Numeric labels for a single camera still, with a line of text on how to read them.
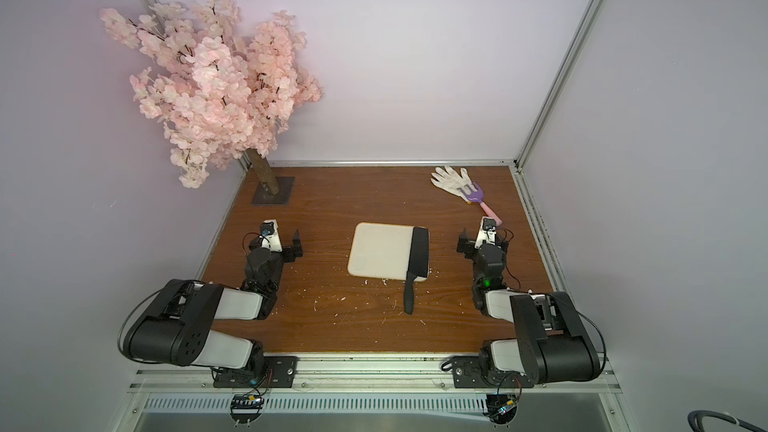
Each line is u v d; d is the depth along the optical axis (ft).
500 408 2.30
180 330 1.44
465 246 2.68
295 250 2.79
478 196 3.55
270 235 2.50
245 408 2.37
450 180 3.75
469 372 2.38
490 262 2.23
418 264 3.05
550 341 1.39
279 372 2.39
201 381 2.38
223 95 2.11
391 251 3.12
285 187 3.69
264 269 2.29
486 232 2.49
